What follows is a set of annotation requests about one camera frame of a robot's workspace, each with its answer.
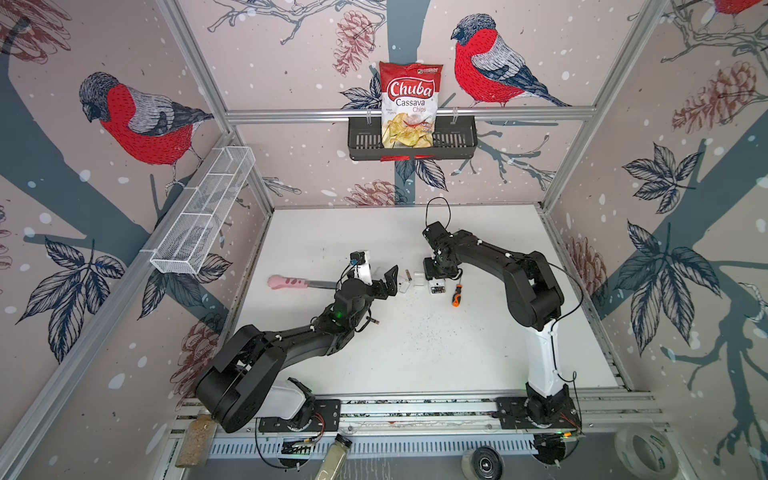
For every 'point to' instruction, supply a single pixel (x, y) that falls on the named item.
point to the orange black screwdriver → (456, 300)
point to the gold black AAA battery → (375, 321)
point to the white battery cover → (419, 278)
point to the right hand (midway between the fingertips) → (429, 279)
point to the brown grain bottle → (197, 442)
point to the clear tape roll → (647, 453)
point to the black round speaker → (482, 463)
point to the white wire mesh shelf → (189, 238)
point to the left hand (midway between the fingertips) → (384, 266)
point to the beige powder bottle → (334, 459)
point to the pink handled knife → (277, 282)
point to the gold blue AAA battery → (408, 274)
